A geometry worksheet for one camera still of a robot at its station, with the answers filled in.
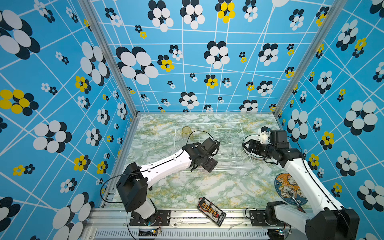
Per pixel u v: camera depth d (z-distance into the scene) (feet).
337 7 2.23
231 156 3.16
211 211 2.43
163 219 2.41
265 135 2.40
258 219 2.37
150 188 2.71
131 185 1.37
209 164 2.32
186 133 3.21
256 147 2.29
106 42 2.66
